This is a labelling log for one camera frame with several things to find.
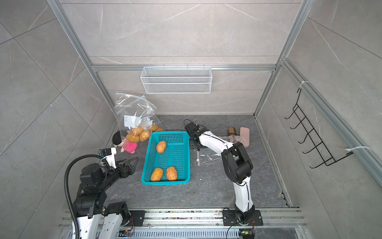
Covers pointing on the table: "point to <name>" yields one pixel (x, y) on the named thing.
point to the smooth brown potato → (134, 139)
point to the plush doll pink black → (127, 146)
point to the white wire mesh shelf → (176, 80)
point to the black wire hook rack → (320, 151)
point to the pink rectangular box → (244, 136)
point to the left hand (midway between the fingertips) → (133, 157)
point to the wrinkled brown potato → (171, 173)
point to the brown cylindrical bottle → (232, 131)
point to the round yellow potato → (154, 128)
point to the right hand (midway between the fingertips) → (199, 144)
